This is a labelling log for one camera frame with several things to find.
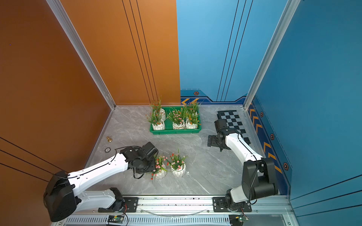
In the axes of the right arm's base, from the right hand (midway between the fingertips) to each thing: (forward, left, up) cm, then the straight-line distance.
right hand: (217, 143), depth 89 cm
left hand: (-15, +37, -1) cm, 40 cm away
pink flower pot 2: (-19, +34, +3) cm, 39 cm away
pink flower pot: (+14, +25, +10) cm, 30 cm away
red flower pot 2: (+17, +42, +6) cm, 45 cm away
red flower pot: (+25, +41, +9) cm, 49 cm away
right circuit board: (-39, -7, -9) cm, 41 cm away
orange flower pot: (+27, +15, +5) cm, 31 cm away
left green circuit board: (-39, +56, -9) cm, 69 cm away
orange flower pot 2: (+13, +16, +5) cm, 21 cm away
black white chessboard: (+21, -16, -3) cm, 26 cm away
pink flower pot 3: (-17, +24, +8) cm, 30 cm away
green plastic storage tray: (+13, +32, -2) cm, 35 cm away
